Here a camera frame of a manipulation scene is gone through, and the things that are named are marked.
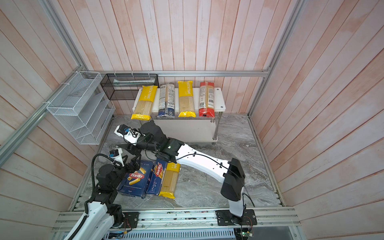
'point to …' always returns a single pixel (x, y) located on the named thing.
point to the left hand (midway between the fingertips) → (135, 157)
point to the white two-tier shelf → (191, 129)
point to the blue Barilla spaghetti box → (159, 168)
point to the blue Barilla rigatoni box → (135, 183)
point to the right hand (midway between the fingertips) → (122, 139)
